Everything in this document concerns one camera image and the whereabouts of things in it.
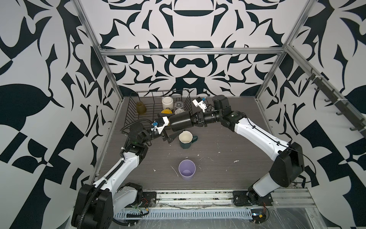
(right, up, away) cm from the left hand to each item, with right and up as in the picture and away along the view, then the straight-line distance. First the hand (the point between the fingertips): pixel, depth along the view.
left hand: (176, 118), depth 70 cm
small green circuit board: (+41, -48, +1) cm, 63 cm away
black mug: (+2, -1, -4) cm, 5 cm away
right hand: (+5, -1, 0) cm, 5 cm away
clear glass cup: (0, +8, +32) cm, 33 cm away
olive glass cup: (-27, +6, +36) cm, 45 cm away
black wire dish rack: (-20, +12, +44) cm, 50 cm away
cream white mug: (+1, +4, +25) cm, 25 cm away
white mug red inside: (-7, +10, +33) cm, 35 cm away
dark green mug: (+5, -13, +20) cm, 24 cm away
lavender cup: (+6, -29, +12) cm, 32 cm away
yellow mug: (-7, +4, +27) cm, 28 cm away
